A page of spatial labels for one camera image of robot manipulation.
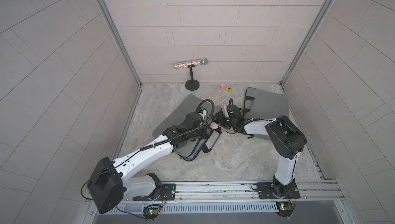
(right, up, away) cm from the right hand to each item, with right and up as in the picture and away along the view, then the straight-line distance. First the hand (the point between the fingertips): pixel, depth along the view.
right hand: (213, 119), depth 95 cm
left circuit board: (-28, -34, -31) cm, 54 cm away
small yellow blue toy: (+13, +20, +17) cm, 29 cm away
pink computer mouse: (0, -3, -5) cm, 5 cm away
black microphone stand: (-15, +23, +20) cm, 34 cm away
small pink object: (+7, +23, +18) cm, 30 cm away
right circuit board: (+30, -35, -27) cm, 54 cm away
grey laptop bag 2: (+35, +9, +7) cm, 37 cm away
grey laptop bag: (-13, -13, -19) cm, 26 cm away
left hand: (0, -2, -19) cm, 19 cm away
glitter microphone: (-7, +37, +4) cm, 38 cm away
